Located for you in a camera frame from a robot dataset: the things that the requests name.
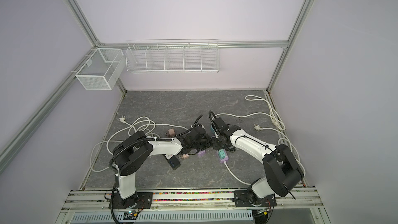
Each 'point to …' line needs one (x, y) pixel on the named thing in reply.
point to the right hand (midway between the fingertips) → (218, 145)
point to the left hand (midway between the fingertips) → (215, 145)
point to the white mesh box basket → (101, 70)
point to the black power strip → (173, 162)
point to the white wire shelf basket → (172, 56)
